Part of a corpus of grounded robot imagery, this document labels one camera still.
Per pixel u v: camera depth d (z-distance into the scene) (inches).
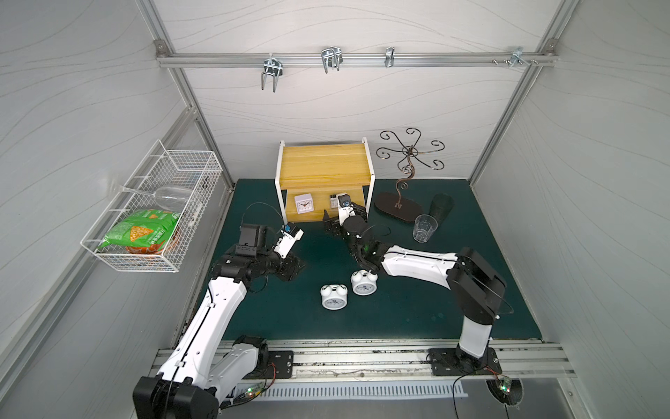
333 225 29.4
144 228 21.6
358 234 24.6
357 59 30.7
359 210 31.3
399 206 43.6
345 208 27.7
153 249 20.8
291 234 26.5
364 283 32.4
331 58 30.1
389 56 28.8
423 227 39.9
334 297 31.4
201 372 15.5
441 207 37.7
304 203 34.5
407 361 29.6
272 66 30.7
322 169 31.4
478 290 19.4
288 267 26.0
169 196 25.7
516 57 30.1
